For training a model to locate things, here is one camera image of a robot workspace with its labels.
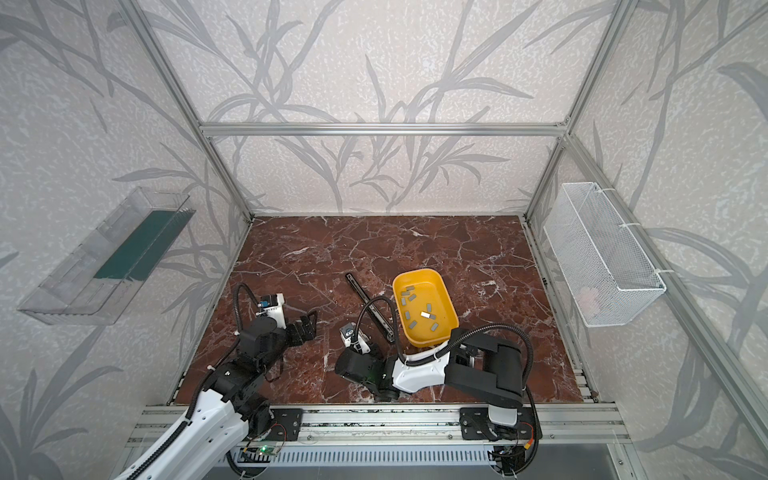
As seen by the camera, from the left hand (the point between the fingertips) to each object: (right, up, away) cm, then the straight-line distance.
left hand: (309, 307), depth 83 cm
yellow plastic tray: (+35, +3, +16) cm, 39 cm away
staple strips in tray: (+34, -4, +11) cm, 36 cm away
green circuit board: (-6, -32, -12) cm, 34 cm away
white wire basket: (+69, +11, -21) cm, 73 cm away
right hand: (+12, -11, +3) cm, 16 cm away
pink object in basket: (+72, +4, -11) cm, 73 cm away
